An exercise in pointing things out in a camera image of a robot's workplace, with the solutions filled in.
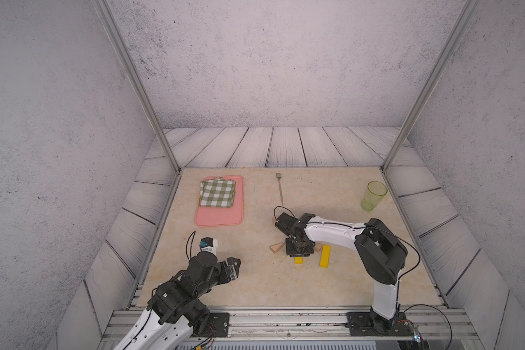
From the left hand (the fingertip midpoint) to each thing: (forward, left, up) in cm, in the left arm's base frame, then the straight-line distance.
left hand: (236, 265), depth 75 cm
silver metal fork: (+51, -17, -10) cm, 54 cm away
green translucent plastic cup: (+29, -57, +1) cm, 64 cm away
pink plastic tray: (+29, +13, -14) cm, 35 cm away
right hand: (+8, -22, -11) cm, 26 cm away
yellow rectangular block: (+6, -23, -11) cm, 26 cm away
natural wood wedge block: (+10, -14, -10) cm, 20 cm away
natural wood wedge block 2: (+10, -31, -8) cm, 33 cm away
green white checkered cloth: (+41, +13, -10) cm, 44 cm away
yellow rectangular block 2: (+7, -34, -11) cm, 37 cm away
